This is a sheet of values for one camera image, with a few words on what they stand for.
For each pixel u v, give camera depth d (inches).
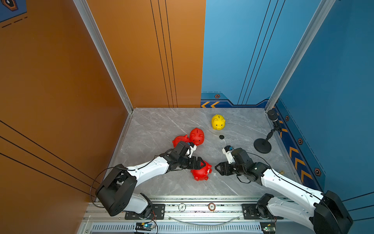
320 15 28.4
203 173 30.6
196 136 36.0
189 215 29.1
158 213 29.0
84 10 27.6
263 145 38.0
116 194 17.1
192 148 31.1
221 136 40.3
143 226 27.9
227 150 29.3
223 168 28.3
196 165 29.1
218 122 40.3
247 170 24.4
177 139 36.1
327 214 15.4
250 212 28.5
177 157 26.3
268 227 28.0
